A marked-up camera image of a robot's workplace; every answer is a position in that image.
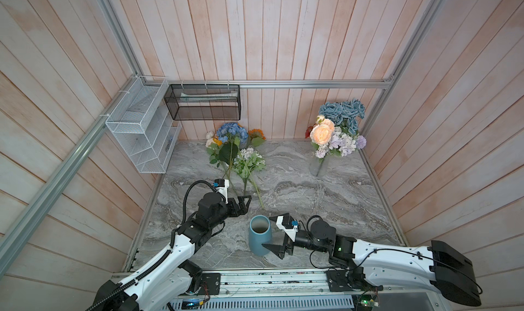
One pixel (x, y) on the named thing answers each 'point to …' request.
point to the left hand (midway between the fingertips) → (243, 202)
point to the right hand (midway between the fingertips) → (267, 230)
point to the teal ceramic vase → (260, 232)
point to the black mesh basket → (204, 101)
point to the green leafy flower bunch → (248, 161)
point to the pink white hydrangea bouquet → (342, 143)
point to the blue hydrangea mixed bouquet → (224, 144)
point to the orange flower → (256, 136)
